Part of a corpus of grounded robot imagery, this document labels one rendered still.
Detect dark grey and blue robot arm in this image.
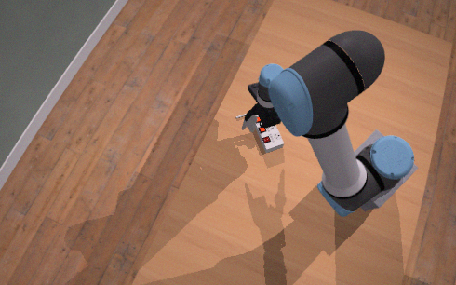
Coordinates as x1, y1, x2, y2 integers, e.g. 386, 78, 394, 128
248, 30, 414, 217

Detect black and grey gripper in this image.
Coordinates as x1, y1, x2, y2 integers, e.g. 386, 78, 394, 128
242, 103, 281, 133

